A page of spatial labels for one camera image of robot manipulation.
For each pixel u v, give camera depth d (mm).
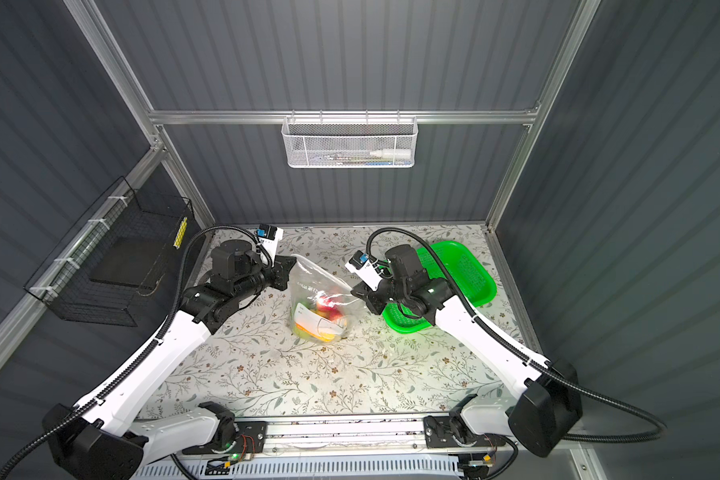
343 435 754
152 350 448
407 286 571
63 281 616
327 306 771
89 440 370
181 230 831
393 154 866
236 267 544
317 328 801
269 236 630
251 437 727
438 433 735
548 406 393
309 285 764
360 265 641
